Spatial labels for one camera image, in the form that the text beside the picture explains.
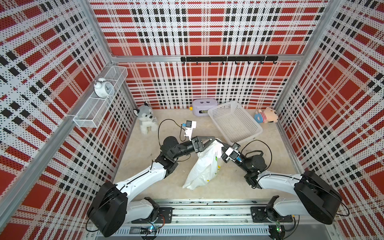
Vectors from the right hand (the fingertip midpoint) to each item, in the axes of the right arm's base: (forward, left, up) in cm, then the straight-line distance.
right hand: (218, 137), depth 69 cm
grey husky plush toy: (+25, +44, -16) cm, 53 cm away
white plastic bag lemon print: (-11, +6, -9) cm, 15 cm away
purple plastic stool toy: (+42, +8, -20) cm, 47 cm away
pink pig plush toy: (+35, -42, -24) cm, 59 cm away
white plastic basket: (+33, -17, -29) cm, 47 cm away
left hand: (-2, +1, +2) cm, 3 cm away
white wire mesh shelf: (+26, +74, -5) cm, 78 cm away
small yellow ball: (+44, +16, -24) cm, 52 cm away
